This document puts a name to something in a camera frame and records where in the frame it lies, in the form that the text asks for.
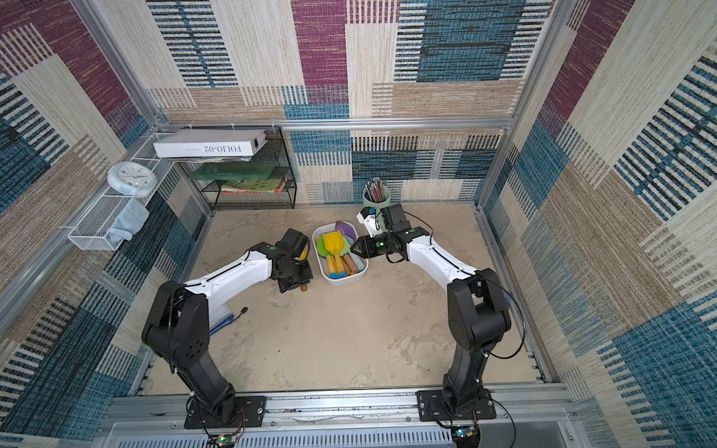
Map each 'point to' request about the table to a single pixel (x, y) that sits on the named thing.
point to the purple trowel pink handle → (347, 229)
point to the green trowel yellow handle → (321, 247)
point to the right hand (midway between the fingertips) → (354, 245)
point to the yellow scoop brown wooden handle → (304, 287)
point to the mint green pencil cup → (377, 206)
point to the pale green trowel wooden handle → (344, 250)
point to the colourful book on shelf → (252, 186)
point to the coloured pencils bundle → (375, 189)
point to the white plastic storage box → (347, 279)
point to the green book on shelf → (234, 171)
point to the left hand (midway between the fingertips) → (309, 278)
